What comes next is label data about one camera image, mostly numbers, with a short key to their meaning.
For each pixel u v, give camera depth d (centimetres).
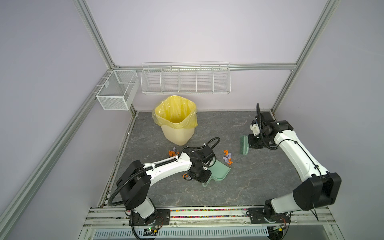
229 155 94
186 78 98
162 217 74
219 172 87
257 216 74
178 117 106
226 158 94
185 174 63
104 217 76
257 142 70
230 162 91
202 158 64
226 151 96
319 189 41
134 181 44
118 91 102
